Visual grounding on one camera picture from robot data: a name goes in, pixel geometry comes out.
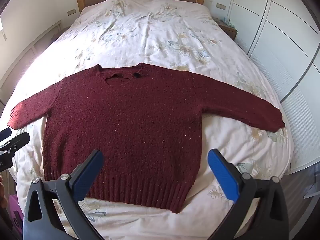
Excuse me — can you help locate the dark red knit sweater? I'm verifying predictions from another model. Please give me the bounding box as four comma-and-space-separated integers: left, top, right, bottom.
7, 64, 286, 214

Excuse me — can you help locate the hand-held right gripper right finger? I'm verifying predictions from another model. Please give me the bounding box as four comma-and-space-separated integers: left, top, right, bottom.
207, 149, 293, 240

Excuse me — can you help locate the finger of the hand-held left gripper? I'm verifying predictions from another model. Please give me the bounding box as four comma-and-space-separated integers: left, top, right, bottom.
0, 128, 12, 144
0, 132, 30, 158

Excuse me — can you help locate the white floral duvet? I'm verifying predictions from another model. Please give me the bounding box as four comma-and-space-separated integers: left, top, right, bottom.
7, 0, 294, 240

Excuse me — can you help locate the purple object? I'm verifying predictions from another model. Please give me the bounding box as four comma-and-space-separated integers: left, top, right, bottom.
9, 195, 24, 230

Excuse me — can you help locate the person's left hand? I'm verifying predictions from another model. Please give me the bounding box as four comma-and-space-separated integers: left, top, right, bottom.
0, 175, 8, 208

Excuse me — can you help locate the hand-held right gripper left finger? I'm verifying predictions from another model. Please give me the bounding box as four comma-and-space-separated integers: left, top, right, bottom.
22, 149, 104, 240

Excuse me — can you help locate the white wardrobe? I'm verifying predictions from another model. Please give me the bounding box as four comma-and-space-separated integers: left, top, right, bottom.
225, 0, 320, 173

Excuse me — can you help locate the wooden nightstand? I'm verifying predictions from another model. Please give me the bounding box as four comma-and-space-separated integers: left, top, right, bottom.
215, 17, 238, 40

